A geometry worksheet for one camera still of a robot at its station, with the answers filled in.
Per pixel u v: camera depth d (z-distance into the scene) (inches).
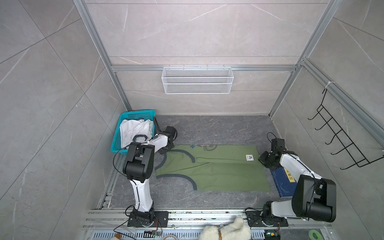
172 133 32.3
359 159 23.2
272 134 42.6
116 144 36.5
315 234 27.6
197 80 39.7
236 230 24.9
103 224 28.7
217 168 36.6
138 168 20.4
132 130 39.7
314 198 16.7
